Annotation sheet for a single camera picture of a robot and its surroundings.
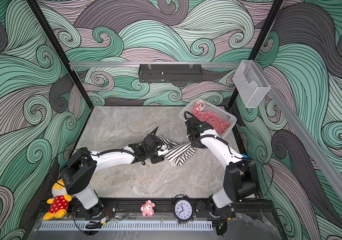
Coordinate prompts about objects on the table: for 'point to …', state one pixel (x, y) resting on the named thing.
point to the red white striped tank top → (221, 124)
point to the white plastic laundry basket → (212, 109)
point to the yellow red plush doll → (59, 202)
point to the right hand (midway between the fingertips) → (202, 144)
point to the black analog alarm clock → (183, 209)
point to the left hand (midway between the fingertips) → (162, 150)
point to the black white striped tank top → (178, 153)
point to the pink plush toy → (147, 208)
